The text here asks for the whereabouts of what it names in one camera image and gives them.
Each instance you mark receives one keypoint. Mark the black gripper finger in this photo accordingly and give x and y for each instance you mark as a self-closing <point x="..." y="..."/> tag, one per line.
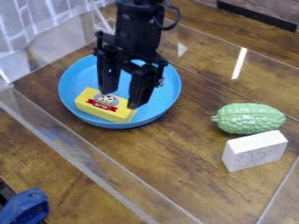
<point x="109" y="73"/>
<point x="148" y="78"/>

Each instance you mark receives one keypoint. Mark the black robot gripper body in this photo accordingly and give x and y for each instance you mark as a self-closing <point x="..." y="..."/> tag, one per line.
<point x="137" y="38"/>

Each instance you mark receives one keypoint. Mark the yellow butter brick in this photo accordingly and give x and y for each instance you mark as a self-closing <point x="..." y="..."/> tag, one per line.
<point x="106" y="106"/>

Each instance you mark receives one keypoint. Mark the blue round tray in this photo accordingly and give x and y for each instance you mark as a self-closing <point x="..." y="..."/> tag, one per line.
<point x="81" y="76"/>

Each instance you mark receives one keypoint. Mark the white foam brick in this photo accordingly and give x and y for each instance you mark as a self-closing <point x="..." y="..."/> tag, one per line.
<point x="254" y="150"/>

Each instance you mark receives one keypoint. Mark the white checkered cloth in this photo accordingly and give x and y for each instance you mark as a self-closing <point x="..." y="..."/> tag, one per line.
<point x="25" y="18"/>

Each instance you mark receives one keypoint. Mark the green bitter gourd toy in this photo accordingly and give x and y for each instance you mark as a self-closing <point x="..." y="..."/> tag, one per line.
<point x="249" y="118"/>

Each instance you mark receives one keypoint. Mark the clear acrylic enclosure wall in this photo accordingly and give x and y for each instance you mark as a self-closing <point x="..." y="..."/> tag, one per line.
<point x="158" y="174"/>

